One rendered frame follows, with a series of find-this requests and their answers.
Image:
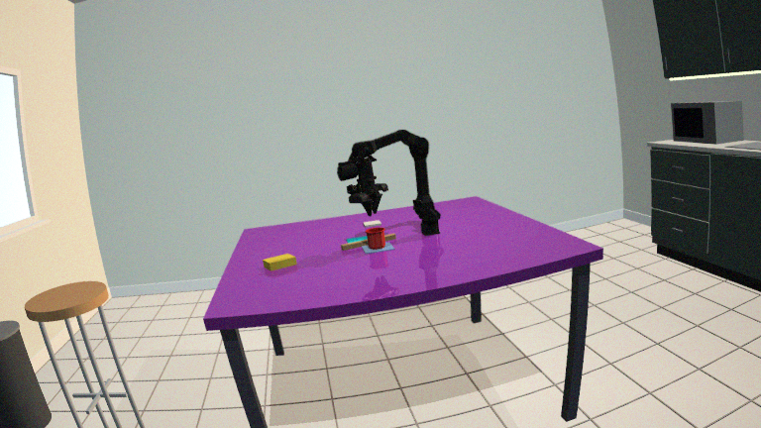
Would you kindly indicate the red cup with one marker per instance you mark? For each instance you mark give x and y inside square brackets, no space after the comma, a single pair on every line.
[375,238]

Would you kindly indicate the yellow rectangular block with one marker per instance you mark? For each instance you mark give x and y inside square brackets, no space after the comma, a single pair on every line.
[281,261]

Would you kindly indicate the tan flat bar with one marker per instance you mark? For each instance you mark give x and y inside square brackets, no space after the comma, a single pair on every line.
[356,244]

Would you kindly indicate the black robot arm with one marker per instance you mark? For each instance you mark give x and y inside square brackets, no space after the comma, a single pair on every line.
[358,165]

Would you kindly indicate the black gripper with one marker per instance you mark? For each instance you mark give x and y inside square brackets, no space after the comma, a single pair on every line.
[370,197]

